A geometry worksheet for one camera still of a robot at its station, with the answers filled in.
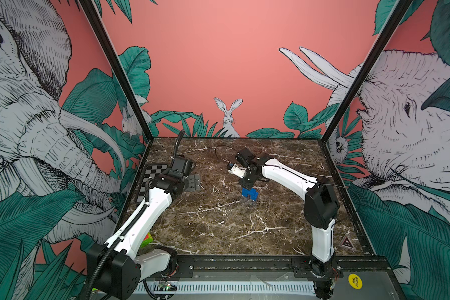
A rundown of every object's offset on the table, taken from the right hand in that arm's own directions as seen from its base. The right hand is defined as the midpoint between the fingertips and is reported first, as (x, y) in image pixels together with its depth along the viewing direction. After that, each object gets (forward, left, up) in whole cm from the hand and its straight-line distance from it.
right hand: (244, 179), depth 90 cm
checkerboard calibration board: (+8, +50, -5) cm, 51 cm away
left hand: (-5, +25, +8) cm, 27 cm away
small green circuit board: (-43, +31, -9) cm, 54 cm away
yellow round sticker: (-40, -43, -10) cm, 60 cm away
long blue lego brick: (-5, -5, -5) cm, 9 cm away
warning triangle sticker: (-26, -46, -10) cm, 54 cm away
